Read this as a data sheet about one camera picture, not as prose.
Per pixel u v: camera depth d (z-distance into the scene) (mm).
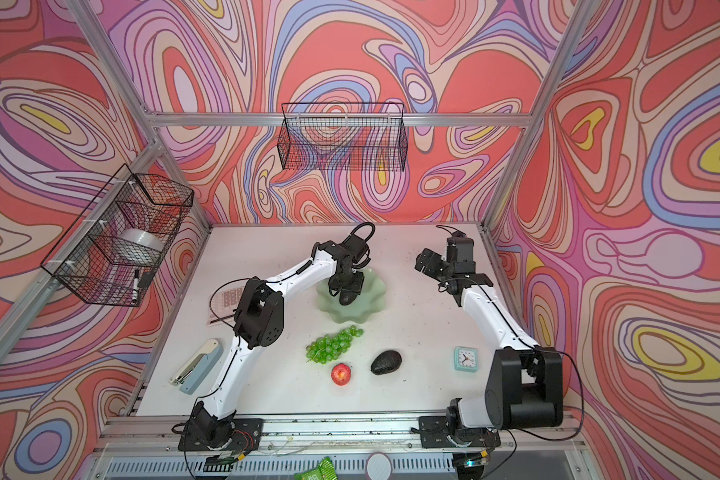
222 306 952
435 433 734
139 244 697
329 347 824
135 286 718
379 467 651
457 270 661
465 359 840
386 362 803
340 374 794
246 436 723
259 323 593
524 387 424
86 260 673
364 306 959
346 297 939
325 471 685
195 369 820
